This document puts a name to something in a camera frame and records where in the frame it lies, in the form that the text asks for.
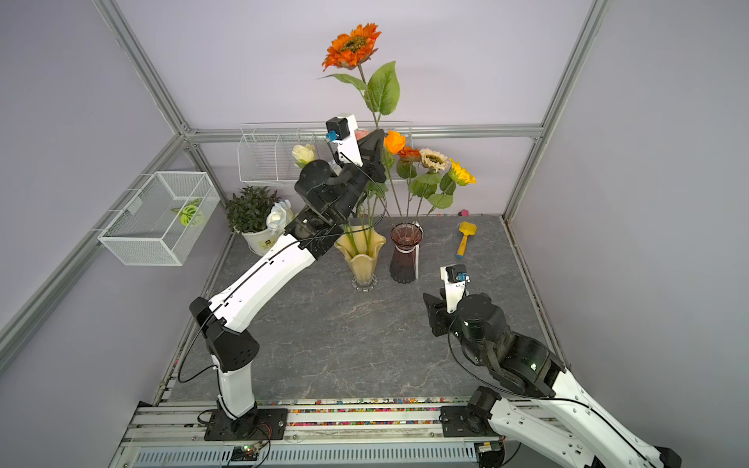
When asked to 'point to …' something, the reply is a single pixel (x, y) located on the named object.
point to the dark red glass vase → (406, 238)
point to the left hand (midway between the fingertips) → (388, 131)
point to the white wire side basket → (164, 221)
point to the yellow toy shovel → (467, 229)
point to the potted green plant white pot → (247, 212)
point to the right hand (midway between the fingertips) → (432, 292)
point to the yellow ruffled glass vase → (361, 245)
